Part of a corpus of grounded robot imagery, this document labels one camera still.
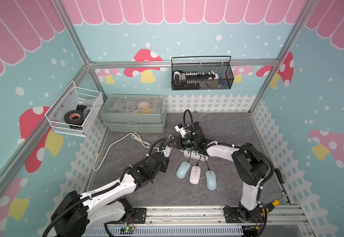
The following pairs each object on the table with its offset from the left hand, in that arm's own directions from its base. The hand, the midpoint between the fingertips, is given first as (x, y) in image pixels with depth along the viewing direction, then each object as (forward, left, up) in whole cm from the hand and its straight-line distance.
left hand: (164, 159), depth 83 cm
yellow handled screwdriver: (-21, -56, -10) cm, 61 cm away
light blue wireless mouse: (-4, -10, -9) cm, 14 cm away
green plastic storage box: (+32, +22, +4) cm, 39 cm away
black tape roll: (+9, +42, +24) cm, 49 cm away
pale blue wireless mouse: (-10, -27, -9) cm, 30 cm away
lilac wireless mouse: (+3, -2, +4) cm, 5 cm away
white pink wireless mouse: (-5, -18, -10) cm, 21 cm away
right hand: (+7, -2, +5) cm, 9 cm away
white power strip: (+7, -19, -7) cm, 21 cm away
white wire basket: (+21, +40, +24) cm, 51 cm away
